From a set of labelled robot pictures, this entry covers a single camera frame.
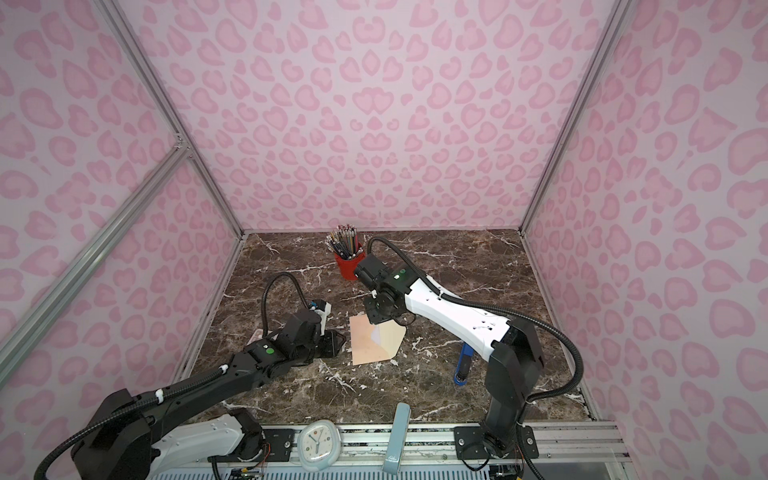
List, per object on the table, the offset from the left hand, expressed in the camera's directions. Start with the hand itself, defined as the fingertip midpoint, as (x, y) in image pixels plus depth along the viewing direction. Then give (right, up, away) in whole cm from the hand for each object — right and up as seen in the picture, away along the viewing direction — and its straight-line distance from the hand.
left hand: (346, 334), depth 82 cm
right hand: (+9, +7, -3) cm, 12 cm away
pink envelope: (+4, -6, +7) cm, 10 cm away
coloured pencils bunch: (-3, +26, +15) cm, 30 cm away
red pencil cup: (-2, +18, +19) cm, 26 cm away
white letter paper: (+9, -3, +12) cm, 15 cm away
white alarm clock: (-5, -23, -10) cm, 26 cm away
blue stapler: (+33, -9, +1) cm, 34 cm away
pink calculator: (-29, -3, +10) cm, 31 cm away
